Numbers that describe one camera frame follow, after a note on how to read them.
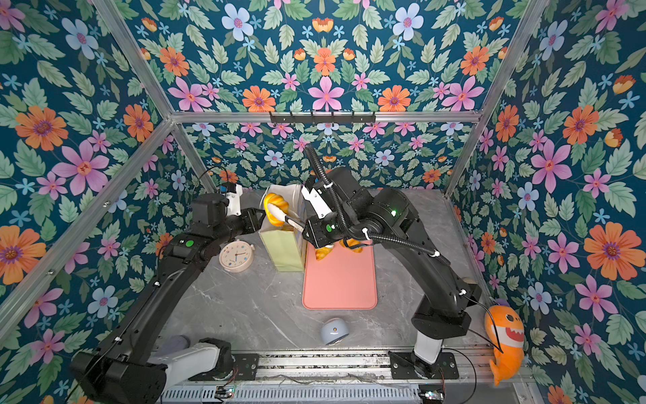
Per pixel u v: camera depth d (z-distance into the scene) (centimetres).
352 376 73
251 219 64
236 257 95
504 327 72
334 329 72
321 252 96
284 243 78
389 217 36
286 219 61
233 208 65
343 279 94
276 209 63
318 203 51
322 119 91
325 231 48
